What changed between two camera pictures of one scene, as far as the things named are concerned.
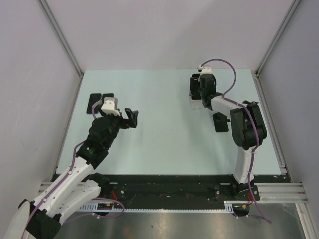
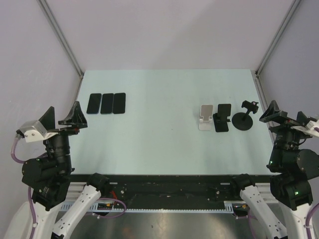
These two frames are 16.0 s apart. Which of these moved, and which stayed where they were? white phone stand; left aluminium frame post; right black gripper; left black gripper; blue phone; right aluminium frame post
Moved: white phone stand; right black gripper; left black gripper
Stayed: right aluminium frame post; left aluminium frame post; blue phone
